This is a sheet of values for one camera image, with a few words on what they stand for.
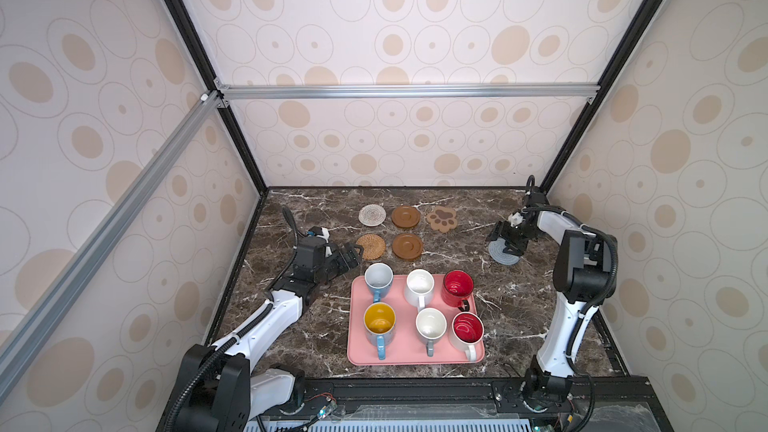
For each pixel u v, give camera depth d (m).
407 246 1.03
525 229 0.86
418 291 0.83
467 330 0.83
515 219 0.97
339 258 0.75
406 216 1.10
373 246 1.03
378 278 0.91
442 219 1.10
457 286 0.91
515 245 0.91
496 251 1.00
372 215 1.12
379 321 0.84
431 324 0.82
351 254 0.76
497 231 0.92
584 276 0.56
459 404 0.73
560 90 0.92
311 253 0.64
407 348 0.82
